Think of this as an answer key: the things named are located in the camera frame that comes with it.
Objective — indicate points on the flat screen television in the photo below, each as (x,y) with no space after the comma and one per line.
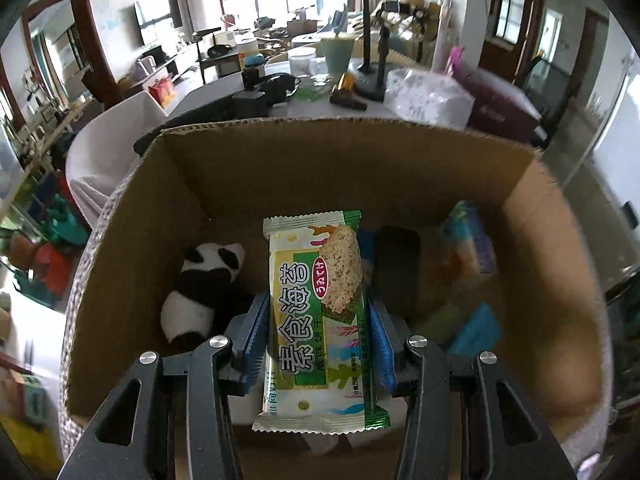
(157,17)

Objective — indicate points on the pastel printed carton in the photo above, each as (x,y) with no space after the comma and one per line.
(470,237)

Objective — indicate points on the black power adapter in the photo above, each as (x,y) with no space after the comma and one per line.
(249,104)

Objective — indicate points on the standing electric fan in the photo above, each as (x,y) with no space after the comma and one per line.
(415,12)

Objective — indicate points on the red plastic stool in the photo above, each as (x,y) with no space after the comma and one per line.
(52,270)

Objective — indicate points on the clear plastic jar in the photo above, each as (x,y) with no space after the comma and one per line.
(302,62)

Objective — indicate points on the yellow black tool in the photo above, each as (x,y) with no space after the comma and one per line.
(345,92)

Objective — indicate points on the wooden door with glass panes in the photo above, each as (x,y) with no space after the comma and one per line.
(510,15)

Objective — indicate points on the green white snack packet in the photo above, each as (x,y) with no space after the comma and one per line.
(310,310)

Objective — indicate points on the black phone stand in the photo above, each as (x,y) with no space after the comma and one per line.
(371,87)

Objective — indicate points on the white standing air conditioner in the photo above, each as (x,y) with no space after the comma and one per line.
(200,2)

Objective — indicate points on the panda plush toy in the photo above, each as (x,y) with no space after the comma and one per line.
(187,315)

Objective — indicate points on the green plastic basket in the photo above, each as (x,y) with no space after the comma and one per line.
(65,222)

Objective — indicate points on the light blue packet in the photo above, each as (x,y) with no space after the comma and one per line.
(477,330)

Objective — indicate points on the red bag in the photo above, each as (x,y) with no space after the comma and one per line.
(161,91)

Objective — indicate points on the wooden framed mirror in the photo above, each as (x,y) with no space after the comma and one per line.
(55,55)

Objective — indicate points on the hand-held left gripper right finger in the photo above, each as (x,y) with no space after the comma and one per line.
(381,350)

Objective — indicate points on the clear plastic bag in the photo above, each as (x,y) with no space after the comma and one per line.
(430,97)

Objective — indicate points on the purple box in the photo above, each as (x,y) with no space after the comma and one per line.
(505,105)

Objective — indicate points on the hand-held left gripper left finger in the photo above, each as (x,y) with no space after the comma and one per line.
(255,340)

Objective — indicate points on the brown cardboard box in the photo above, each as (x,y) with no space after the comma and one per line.
(350,175)

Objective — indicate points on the white covered chair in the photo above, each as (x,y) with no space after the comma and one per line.
(110,150)

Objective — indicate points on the black office chair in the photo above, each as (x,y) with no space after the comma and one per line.
(542,90)

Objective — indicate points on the green cup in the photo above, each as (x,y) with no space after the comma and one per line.
(336,55)

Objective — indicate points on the black headphones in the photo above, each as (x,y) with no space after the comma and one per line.
(277,87)

